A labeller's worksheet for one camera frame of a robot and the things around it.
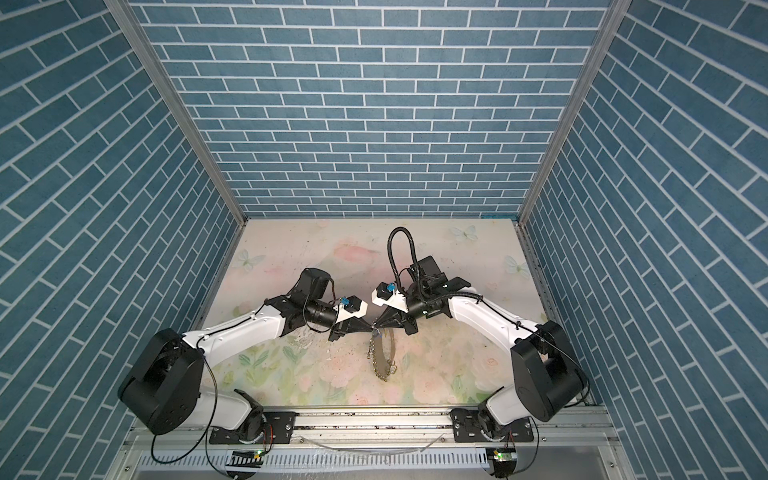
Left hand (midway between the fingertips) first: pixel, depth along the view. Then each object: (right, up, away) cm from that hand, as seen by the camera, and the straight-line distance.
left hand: (369, 327), depth 78 cm
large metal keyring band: (+2, -6, -1) cm, 7 cm away
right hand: (+2, +2, -1) cm, 3 cm away
